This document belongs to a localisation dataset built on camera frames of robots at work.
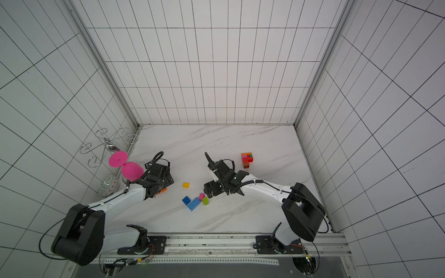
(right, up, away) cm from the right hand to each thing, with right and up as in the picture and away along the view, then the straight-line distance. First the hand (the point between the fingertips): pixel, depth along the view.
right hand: (211, 183), depth 85 cm
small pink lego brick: (-5, -6, +1) cm, 8 cm away
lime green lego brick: (-3, -9, -1) cm, 9 cm away
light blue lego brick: (-8, -10, -1) cm, 13 cm away
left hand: (-27, -2, +5) cm, 28 cm away
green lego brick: (+22, +12, +16) cm, 30 cm away
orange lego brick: (-24, -4, +2) cm, 24 cm away
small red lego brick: (+19, +7, +13) cm, 24 cm away
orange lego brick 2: (+20, +13, +17) cm, 29 cm away
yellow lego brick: (-14, -3, +6) cm, 16 cm away
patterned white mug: (-52, -2, +1) cm, 52 cm away
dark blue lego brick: (-13, -9, -1) cm, 15 cm away
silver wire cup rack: (-44, +20, -11) cm, 50 cm away
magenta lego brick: (+19, +12, +16) cm, 28 cm away
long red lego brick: (+20, +10, +15) cm, 27 cm away
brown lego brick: (+19, +6, +13) cm, 24 cm away
